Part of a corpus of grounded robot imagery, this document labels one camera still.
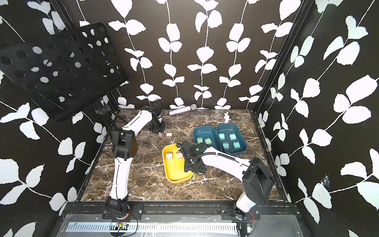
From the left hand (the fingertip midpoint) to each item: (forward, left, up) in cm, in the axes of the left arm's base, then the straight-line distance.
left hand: (163, 129), depth 102 cm
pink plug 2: (-1, -3, -5) cm, 6 cm away
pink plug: (-5, +1, 0) cm, 5 cm away
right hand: (-30, -17, +3) cm, 35 cm away
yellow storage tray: (-24, -8, -5) cm, 26 cm away
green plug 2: (-9, -31, -3) cm, 32 cm away
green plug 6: (-13, -50, -3) cm, 52 cm away
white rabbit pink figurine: (+8, -46, +1) cm, 47 cm away
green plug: (-8, -25, -2) cm, 26 cm away
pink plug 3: (-19, -5, -3) cm, 20 cm away
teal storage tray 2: (+2, -47, -3) cm, 47 cm away
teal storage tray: (+2, -30, -7) cm, 31 cm away
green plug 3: (-6, -41, -2) cm, 41 cm away
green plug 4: (-5, -49, -4) cm, 49 cm away
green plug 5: (-13, -43, -4) cm, 45 cm away
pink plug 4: (-19, -11, -3) cm, 22 cm away
